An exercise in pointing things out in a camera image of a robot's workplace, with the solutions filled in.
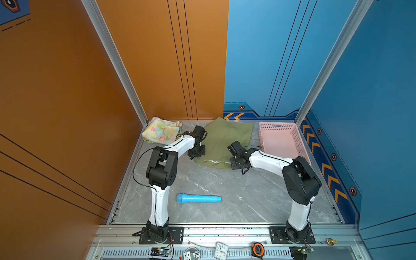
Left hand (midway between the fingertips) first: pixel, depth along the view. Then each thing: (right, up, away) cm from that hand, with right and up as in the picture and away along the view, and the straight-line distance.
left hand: (200, 153), depth 101 cm
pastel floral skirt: (-27, +14, +8) cm, 32 cm away
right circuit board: (+46, -40, -31) cm, 68 cm away
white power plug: (0, -36, -37) cm, 52 cm away
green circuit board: (-17, -40, -30) cm, 53 cm away
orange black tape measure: (+27, -37, -34) cm, 57 cm away
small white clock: (+11, -38, -32) cm, 51 cm away
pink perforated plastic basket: (+57, +8, +12) cm, 59 cm away
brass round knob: (+59, -35, -31) cm, 76 cm away
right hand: (+21, -6, -5) cm, 22 cm away
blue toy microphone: (-6, -21, -20) cm, 29 cm away
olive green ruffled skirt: (+11, +11, +6) cm, 17 cm away
